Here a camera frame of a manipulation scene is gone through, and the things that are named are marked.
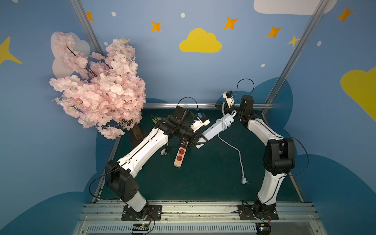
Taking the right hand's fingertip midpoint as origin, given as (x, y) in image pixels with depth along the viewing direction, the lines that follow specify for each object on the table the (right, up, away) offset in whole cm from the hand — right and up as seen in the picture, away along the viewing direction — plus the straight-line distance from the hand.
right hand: (219, 103), depth 90 cm
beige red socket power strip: (-25, -34, 0) cm, 42 cm away
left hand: (-10, -20, -18) cm, 29 cm away
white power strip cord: (-36, -32, +5) cm, 48 cm away
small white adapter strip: (-5, -15, -22) cm, 27 cm away
